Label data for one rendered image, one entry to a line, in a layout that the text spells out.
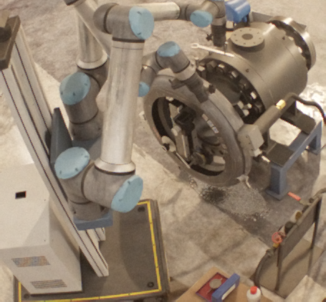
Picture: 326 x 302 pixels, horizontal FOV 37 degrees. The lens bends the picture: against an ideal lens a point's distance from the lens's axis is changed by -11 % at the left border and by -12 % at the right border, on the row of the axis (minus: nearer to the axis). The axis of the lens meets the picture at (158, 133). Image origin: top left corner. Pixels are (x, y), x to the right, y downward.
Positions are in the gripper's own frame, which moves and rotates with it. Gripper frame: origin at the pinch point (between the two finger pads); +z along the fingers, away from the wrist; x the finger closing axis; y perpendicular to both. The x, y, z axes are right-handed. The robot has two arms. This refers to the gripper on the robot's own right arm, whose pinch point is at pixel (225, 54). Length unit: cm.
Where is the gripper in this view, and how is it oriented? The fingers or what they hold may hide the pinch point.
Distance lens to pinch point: 257.3
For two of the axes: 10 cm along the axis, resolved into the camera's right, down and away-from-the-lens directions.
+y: -8.7, -2.8, 4.2
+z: 1.3, 6.8, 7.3
